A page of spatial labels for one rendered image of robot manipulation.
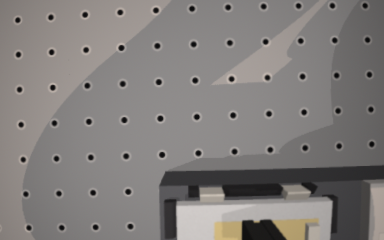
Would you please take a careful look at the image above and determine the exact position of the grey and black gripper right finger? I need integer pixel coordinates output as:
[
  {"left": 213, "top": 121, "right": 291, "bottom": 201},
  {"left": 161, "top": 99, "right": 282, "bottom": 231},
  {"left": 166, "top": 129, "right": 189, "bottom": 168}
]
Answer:
[{"left": 258, "top": 219, "right": 287, "bottom": 240}]

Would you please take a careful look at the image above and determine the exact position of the dark grey cassette dock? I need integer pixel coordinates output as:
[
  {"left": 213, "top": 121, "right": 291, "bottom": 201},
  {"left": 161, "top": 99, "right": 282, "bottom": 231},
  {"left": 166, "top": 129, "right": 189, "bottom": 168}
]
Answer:
[{"left": 159, "top": 165, "right": 384, "bottom": 240}]

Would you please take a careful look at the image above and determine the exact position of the grey flat base plate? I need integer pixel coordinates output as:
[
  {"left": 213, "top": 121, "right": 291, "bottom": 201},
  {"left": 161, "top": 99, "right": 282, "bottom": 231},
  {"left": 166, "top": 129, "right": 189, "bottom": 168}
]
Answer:
[{"left": 0, "top": 0, "right": 384, "bottom": 240}]

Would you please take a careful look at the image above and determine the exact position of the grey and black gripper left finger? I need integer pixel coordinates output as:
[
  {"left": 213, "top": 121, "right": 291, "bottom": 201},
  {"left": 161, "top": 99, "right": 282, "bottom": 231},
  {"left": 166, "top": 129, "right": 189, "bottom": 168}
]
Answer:
[{"left": 242, "top": 220, "right": 268, "bottom": 240}]

